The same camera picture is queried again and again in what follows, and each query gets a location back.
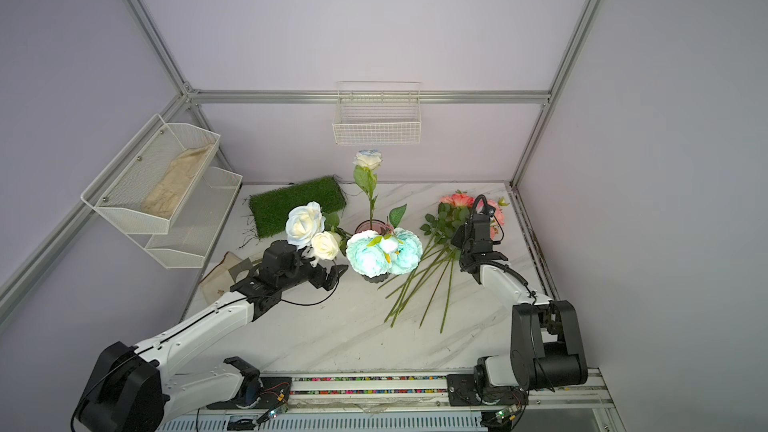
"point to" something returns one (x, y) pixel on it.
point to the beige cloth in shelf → (167, 194)
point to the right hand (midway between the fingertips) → (468, 234)
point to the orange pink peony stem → (462, 202)
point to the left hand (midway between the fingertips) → (331, 260)
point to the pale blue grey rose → (365, 174)
